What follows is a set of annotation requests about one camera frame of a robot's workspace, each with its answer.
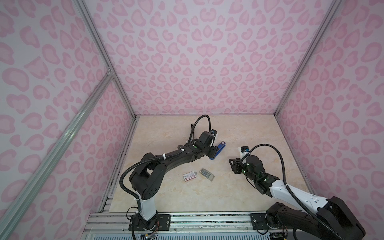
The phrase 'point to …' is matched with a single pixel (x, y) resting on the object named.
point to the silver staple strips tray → (208, 174)
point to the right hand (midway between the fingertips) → (232, 159)
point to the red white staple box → (189, 176)
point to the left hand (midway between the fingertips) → (215, 145)
